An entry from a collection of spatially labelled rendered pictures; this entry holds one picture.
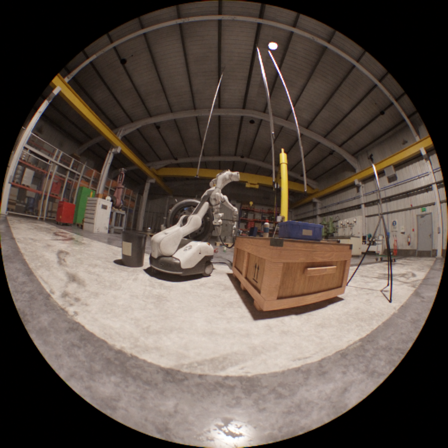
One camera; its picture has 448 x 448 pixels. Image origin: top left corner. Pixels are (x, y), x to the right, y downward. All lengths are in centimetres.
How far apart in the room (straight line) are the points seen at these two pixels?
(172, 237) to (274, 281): 94
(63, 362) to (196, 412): 42
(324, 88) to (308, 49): 242
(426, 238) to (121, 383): 1043
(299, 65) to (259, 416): 900
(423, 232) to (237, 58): 1265
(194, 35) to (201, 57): 132
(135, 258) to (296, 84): 934
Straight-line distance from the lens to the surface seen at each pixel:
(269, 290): 81
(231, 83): 901
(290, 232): 93
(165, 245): 129
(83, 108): 926
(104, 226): 559
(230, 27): 799
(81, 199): 863
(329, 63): 885
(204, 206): 164
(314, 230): 104
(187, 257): 126
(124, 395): 51
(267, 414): 50
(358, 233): 701
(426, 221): 1026
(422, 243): 1020
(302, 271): 93
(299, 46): 845
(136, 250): 158
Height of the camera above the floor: 45
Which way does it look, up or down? 5 degrees up
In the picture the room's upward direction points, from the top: 6 degrees clockwise
